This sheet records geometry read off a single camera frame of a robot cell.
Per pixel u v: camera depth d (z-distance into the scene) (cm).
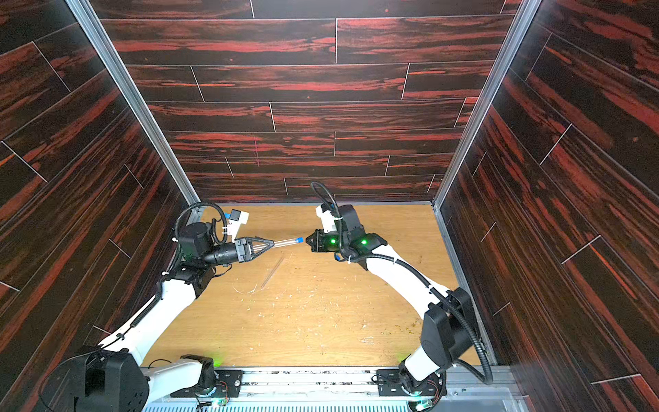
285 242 73
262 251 69
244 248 65
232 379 74
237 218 68
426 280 47
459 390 72
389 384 73
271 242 70
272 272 98
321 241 69
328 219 72
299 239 74
